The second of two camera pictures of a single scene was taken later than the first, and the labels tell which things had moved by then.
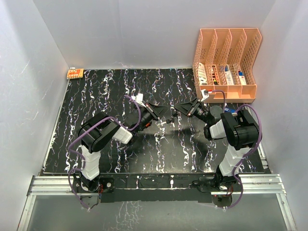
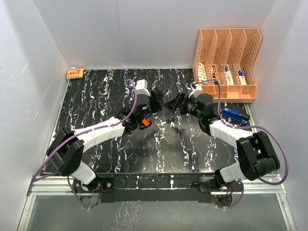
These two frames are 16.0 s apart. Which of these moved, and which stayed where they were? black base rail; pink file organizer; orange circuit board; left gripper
Moved: left gripper
Stayed: pink file organizer; black base rail; orange circuit board
